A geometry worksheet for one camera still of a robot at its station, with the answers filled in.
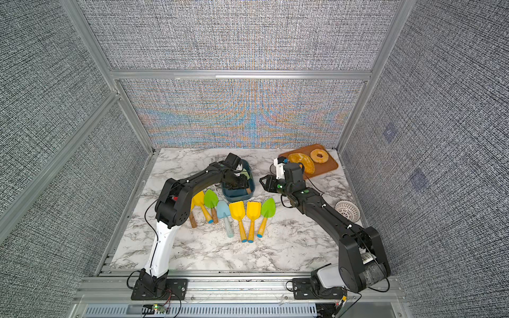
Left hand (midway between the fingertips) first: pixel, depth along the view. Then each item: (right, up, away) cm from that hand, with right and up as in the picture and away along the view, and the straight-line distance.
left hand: (248, 184), depth 101 cm
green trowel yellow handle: (+10, -12, -6) cm, 16 cm away
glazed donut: (+37, +15, +12) cm, 42 cm away
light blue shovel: (-12, -12, -6) cm, 18 cm away
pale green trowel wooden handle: (0, -3, -1) cm, 3 cm away
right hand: (+7, +6, -18) cm, 20 cm away
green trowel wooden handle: (-18, -8, -3) cm, 20 cm away
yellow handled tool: (-5, -12, -7) cm, 15 cm away
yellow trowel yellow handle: (+2, -12, -7) cm, 15 cm away
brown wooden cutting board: (+40, +9, +11) cm, 42 cm away
